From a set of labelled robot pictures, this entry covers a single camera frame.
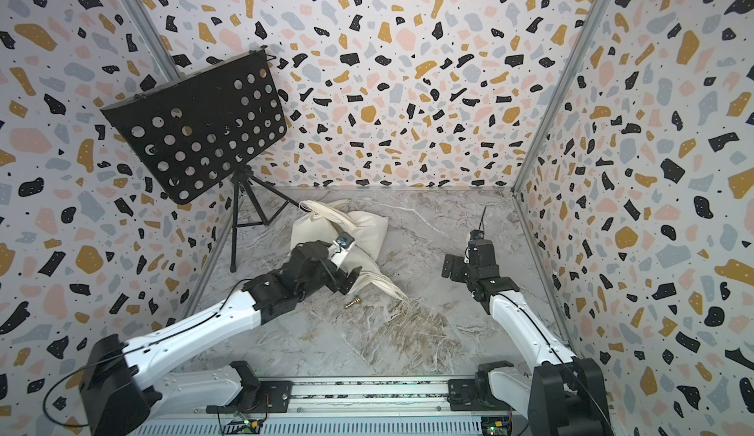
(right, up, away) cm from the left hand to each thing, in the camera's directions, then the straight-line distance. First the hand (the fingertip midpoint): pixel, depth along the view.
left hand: (349, 255), depth 78 cm
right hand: (+32, -3, +9) cm, 34 cm away
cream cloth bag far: (+3, +6, +23) cm, 24 cm away
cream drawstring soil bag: (-15, +7, +19) cm, 25 cm away
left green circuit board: (-24, -40, -7) cm, 48 cm away
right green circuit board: (+37, -41, -7) cm, 55 cm away
